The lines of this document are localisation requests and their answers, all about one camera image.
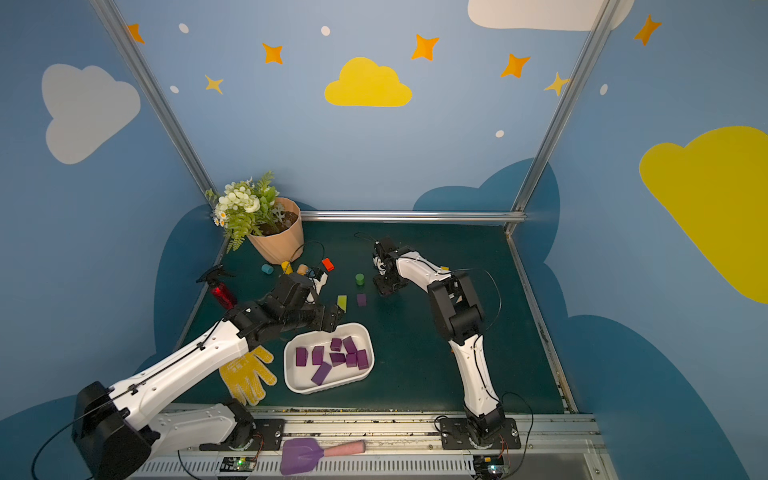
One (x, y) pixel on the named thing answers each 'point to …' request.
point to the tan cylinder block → (302, 269)
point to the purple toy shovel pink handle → (303, 454)
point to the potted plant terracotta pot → (284, 243)
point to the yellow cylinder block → (286, 267)
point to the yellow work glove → (242, 376)
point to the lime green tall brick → (342, 302)
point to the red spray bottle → (222, 292)
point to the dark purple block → (337, 358)
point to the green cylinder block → (360, 278)
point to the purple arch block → (350, 345)
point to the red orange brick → (328, 265)
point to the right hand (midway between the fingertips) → (392, 283)
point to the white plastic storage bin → (298, 378)
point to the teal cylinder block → (267, 269)
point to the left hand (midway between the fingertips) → (335, 308)
